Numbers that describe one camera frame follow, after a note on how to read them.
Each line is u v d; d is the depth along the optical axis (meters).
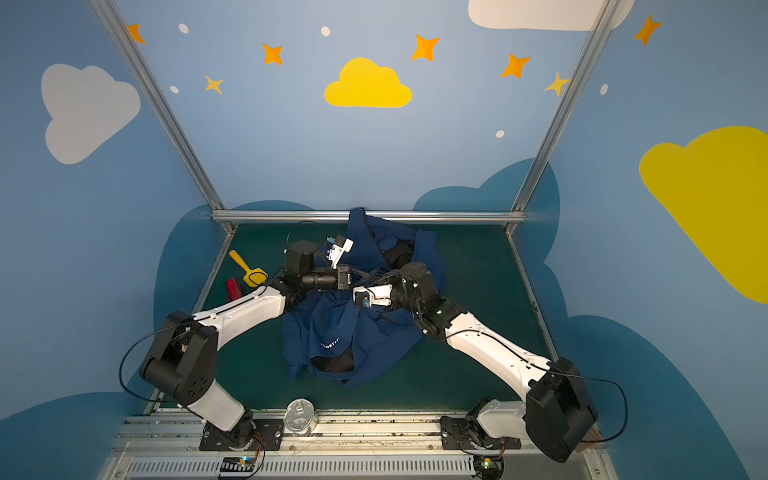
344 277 0.74
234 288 0.99
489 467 0.73
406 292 0.64
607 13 0.69
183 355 0.45
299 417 0.72
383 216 1.13
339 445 0.73
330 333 0.85
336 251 0.77
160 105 0.84
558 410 0.41
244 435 0.66
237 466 0.73
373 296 0.63
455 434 0.75
